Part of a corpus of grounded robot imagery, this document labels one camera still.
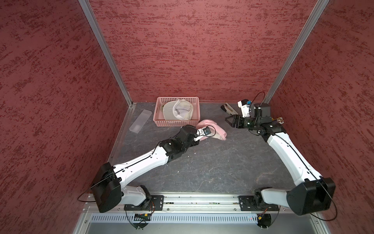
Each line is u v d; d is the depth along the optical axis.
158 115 1.11
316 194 0.39
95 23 0.76
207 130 0.66
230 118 0.73
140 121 1.08
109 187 0.39
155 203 0.75
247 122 0.66
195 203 0.76
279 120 0.89
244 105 0.69
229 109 1.15
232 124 0.70
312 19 0.75
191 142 0.59
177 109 1.09
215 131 0.76
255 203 0.68
